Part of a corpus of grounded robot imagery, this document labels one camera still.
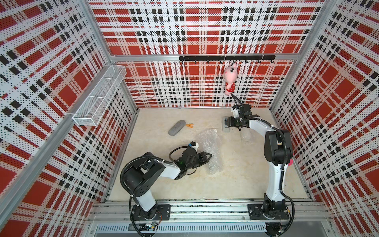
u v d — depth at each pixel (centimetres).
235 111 96
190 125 111
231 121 92
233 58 89
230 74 91
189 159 71
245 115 84
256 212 73
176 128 107
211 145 90
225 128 106
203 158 79
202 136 96
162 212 74
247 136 98
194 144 86
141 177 47
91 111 91
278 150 57
